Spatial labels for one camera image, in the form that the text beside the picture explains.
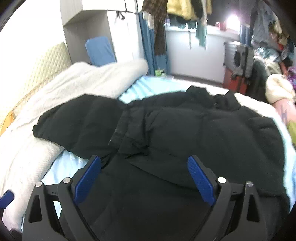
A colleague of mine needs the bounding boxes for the black padded jacket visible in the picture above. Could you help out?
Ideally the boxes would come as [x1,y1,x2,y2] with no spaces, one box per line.
[32,85,291,241]

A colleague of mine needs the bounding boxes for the light blue bed sheet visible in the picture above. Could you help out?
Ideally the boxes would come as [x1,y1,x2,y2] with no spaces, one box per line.
[21,76,296,232]

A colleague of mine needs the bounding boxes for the beige folded blanket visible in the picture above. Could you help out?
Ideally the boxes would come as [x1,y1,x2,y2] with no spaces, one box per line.
[1,59,148,230]

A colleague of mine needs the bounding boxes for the green plastic stool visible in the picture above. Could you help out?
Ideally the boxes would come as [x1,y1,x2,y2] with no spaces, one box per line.
[287,121,296,148]

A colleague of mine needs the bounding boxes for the pink storage bag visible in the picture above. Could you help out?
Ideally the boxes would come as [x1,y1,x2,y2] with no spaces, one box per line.
[273,98,296,125]

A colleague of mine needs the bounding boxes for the cream fluffy garment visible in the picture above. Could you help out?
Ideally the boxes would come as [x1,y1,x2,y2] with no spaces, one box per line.
[265,74,295,104]

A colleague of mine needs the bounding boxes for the cream quilted headboard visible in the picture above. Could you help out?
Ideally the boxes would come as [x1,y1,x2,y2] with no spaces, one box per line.
[12,42,72,117]

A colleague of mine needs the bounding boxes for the silver suitcase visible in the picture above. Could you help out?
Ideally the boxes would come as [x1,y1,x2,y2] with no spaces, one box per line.
[224,41,254,78]

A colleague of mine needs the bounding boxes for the blue chair back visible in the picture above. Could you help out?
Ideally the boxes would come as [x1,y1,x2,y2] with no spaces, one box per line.
[85,36,116,67]

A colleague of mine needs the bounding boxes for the grey white wardrobe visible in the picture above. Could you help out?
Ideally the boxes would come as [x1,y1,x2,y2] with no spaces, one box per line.
[60,1,144,63]

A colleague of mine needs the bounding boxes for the yellow hanging jacket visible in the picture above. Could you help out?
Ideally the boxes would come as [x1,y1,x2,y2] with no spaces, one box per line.
[167,0,213,20]

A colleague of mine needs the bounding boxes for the brown plaid hanging coat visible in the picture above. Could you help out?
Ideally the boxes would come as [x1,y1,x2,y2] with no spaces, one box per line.
[142,0,168,56]

